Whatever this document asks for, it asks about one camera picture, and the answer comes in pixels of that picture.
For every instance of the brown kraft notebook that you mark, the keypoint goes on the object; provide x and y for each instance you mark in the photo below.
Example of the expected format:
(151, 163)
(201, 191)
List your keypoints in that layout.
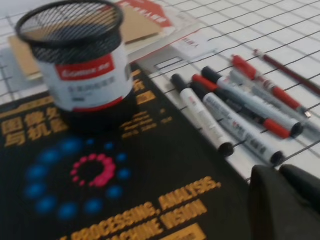
(138, 33)

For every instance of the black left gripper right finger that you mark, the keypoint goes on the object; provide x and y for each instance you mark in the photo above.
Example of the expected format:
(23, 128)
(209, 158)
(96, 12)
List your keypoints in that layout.
(299, 193)

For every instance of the black image processing textbook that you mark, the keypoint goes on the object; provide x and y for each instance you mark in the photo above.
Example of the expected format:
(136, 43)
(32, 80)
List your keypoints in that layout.
(154, 178)

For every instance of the black mesh pen holder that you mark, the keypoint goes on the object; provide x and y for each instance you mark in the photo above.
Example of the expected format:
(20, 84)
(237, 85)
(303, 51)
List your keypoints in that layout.
(80, 51)

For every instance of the left black whiteboard marker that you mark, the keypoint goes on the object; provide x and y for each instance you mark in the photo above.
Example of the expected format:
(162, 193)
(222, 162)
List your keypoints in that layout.
(211, 128)

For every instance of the grey pen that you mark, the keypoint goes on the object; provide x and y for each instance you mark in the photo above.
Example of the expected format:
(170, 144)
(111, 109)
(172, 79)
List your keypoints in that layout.
(240, 79)

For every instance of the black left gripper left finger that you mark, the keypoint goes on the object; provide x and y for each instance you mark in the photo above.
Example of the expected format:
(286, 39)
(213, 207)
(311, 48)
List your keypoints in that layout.
(263, 210)

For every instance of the right black whiteboard marker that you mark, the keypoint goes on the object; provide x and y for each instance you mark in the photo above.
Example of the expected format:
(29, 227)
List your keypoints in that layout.
(254, 102)

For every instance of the red and black pen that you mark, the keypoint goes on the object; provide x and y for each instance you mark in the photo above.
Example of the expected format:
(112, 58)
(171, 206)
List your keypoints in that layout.
(240, 107)

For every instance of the dark red pencil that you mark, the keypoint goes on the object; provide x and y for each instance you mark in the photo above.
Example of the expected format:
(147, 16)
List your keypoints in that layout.
(299, 78)

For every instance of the black whiteboard marker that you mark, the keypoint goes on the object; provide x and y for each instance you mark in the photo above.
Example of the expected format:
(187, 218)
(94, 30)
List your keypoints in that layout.
(254, 102)
(211, 128)
(236, 125)

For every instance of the red retractable gel pen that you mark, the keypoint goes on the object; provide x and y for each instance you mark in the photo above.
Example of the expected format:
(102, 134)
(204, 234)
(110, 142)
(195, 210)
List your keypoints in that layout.
(259, 79)

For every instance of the red and white book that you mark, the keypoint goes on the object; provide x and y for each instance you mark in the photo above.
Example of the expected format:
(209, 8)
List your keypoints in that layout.
(168, 18)

